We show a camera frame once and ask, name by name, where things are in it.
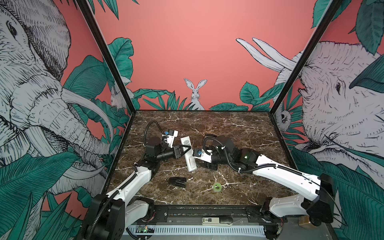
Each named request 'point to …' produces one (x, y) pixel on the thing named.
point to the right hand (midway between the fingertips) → (196, 155)
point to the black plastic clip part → (178, 181)
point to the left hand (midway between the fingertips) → (189, 147)
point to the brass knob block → (303, 221)
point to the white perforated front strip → (150, 231)
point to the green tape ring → (217, 187)
